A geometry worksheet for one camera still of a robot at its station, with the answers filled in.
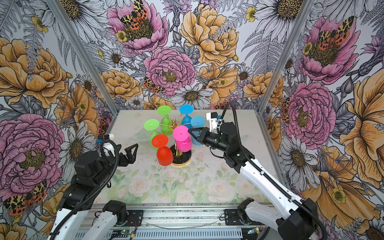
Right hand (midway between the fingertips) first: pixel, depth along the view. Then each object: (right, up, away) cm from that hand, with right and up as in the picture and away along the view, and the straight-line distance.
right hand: (187, 135), depth 66 cm
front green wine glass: (-18, +5, +8) cm, 20 cm away
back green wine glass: (-11, +5, +8) cm, 15 cm away
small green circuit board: (-29, -45, +5) cm, 54 cm away
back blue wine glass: (-1, +13, +15) cm, 20 cm away
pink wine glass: (-3, 0, +1) cm, 3 cm away
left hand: (-26, -7, +3) cm, 27 cm away
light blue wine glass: (+4, +6, +10) cm, 12 cm away
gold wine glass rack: (-6, -16, +27) cm, 32 cm away
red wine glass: (-12, -11, +9) cm, 18 cm away
